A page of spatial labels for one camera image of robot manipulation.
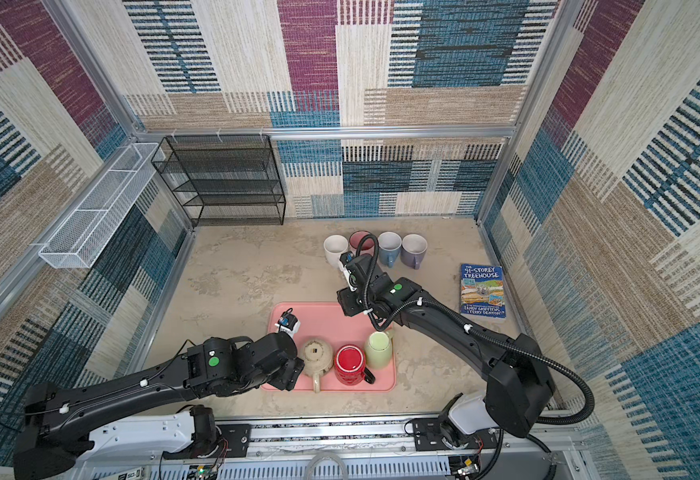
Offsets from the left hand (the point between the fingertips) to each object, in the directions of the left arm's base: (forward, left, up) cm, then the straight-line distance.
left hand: (295, 360), depth 72 cm
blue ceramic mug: (+44, -27, -10) cm, 52 cm away
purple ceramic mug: (+43, -36, -11) cm, 57 cm away
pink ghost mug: (+43, -19, -8) cm, 48 cm away
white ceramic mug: (+42, -8, -8) cm, 44 cm away
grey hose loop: (-18, -10, -11) cm, 24 cm away
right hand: (+16, -13, +1) cm, 21 cm away
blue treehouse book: (+25, -55, -11) cm, 61 cm away
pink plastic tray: (+17, -5, -14) cm, 23 cm away
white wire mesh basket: (+23, +50, +19) cm, 58 cm away
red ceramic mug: (+1, -13, -7) cm, 14 cm away
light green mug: (+4, -20, -4) cm, 21 cm away
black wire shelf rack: (+63, +32, +4) cm, 71 cm away
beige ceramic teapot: (+2, -5, -6) cm, 7 cm away
